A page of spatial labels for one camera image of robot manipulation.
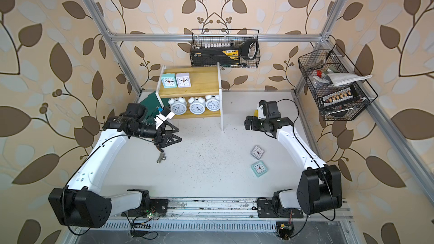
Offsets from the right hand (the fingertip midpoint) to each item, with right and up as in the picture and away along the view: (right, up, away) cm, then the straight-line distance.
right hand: (253, 123), depth 86 cm
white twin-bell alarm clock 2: (-29, +10, -2) cm, 31 cm away
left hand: (-35, -3, -15) cm, 38 cm away
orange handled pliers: (-49, -18, +4) cm, 53 cm away
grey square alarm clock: (+3, -16, +3) cm, 16 cm away
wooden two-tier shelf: (-29, +15, -11) cm, 34 cm away
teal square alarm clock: (+3, -22, -2) cm, 23 cm away
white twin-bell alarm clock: (-39, +9, -2) cm, 40 cm away
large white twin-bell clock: (-21, +11, 0) cm, 23 cm away
